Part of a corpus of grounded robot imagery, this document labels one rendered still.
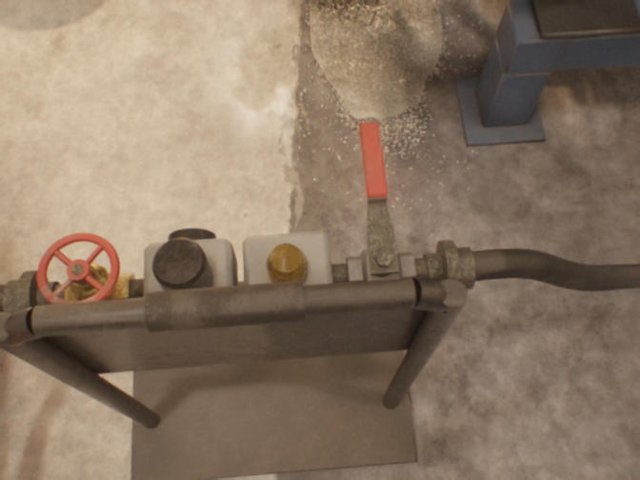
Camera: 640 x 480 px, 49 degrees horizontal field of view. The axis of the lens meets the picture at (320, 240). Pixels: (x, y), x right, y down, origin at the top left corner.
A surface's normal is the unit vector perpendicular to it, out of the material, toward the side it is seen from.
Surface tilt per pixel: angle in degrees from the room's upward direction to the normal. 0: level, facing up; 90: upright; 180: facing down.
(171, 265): 0
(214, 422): 0
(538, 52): 90
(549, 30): 0
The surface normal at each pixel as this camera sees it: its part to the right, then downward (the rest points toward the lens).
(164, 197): 0.00, -0.37
